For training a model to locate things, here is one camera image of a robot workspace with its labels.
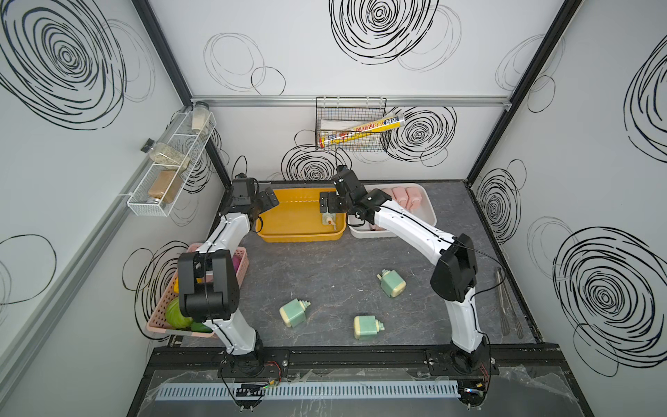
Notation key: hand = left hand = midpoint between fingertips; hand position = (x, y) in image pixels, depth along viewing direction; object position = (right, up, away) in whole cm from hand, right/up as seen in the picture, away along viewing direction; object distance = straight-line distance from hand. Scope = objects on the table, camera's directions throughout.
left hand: (262, 198), depth 93 cm
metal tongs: (+82, -41, -11) cm, 92 cm away
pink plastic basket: (-5, -22, -7) cm, 24 cm away
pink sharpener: (+54, +1, +12) cm, 55 cm away
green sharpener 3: (+36, -38, -19) cm, 56 cm away
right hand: (+26, -1, -7) cm, 27 cm away
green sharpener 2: (+15, -35, -17) cm, 41 cm away
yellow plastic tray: (+10, -8, +16) cm, 21 cm away
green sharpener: (+45, -28, -11) cm, 54 cm away
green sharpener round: (+24, -8, +6) cm, 26 cm away
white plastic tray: (+35, -12, +3) cm, 37 cm away
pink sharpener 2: (+59, 0, +12) cm, 60 cm away
